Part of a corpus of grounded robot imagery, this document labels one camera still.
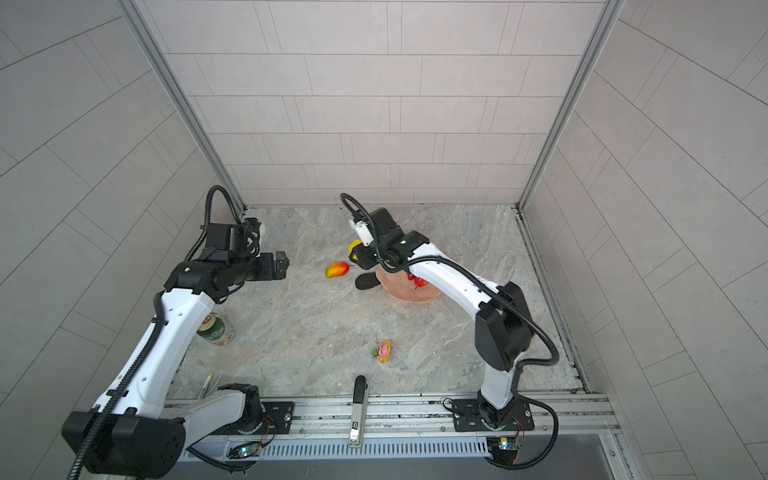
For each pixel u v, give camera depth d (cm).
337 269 96
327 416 72
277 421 70
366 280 93
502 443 68
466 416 71
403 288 95
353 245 79
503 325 45
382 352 78
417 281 93
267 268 66
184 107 87
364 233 72
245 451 65
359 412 69
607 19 71
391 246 61
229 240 56
